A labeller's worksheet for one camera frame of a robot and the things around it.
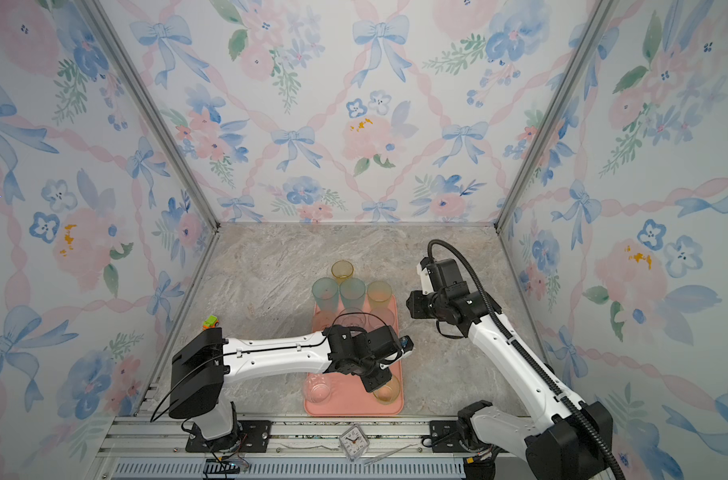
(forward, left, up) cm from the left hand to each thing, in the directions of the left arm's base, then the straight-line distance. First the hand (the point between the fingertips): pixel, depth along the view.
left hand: (387, 373), depth 76 cm
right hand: (+16, -7, +9) cm, 20 cm away
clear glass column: (+6, +9, +18) cm, 21 cm away
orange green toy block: (+17, +53, -6) cm, 56 cm away
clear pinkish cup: (+6, +2, +18) cm, 19 cm away
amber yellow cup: (+37, +15, -7) cm, 41 cm away
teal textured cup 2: (+28, +10, -5) cm, 30 cm away
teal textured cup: (+27, +19, -4) cm, 33 cm away
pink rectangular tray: (-3, +12, -8) cm, 14 cm away
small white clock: (-14, +8, -6) cm, 17 cm away
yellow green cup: (+27, +1, -6) cm, 28 cm away
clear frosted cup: (-1, +19, -7) cm, 20 cm away
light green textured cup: (-3, -1, -7) cm, 8 cm away
